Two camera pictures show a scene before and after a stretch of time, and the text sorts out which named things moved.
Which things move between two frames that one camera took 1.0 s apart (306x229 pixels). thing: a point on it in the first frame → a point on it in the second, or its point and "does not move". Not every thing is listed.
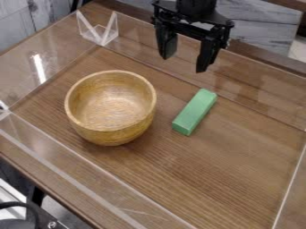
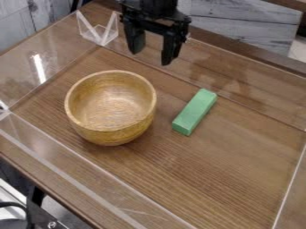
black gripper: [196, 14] → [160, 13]
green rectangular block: [189, 118] does not move
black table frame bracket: [46, 220] does not move
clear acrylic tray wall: [219, 179] does not move
